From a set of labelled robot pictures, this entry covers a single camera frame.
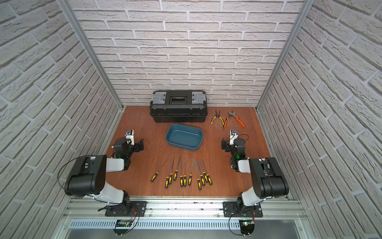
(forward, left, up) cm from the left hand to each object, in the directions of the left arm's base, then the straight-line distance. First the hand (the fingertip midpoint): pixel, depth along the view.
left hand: (136, 136), depth 94 cm
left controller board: (-46, -2, -10) cm, 47 cm away
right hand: (-2, -64, +1) cm, 64 cm away
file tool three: (-23, -24, -6) cm, 34 cm away
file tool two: (-25, -23, -6) cm, 35 cm away
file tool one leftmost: (-25, -14, -6) cm, 29 cm away
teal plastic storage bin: (+3, -31, -5) cm, 32 cm away
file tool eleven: (-24, -46, -5) cm, 52 cm away
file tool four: (-23, -27, -5) cm, 36 cm away
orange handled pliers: (+24, -69, -4) cm, 73 cm away
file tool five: (-25, -30, -5) cm, 40 cm away
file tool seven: (-23, -36, -6) cm, 43 cm away
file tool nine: (-24, -42, -6) cm, 49 cm away
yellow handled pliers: (+21, -54, -5) cm, 58 cm away
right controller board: (-48, -64, -7) cm, 80 cm away
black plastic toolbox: (+18, -28, +11) cm, 34 cm away
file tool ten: (-23, -44, -5) cm, 50 cm away
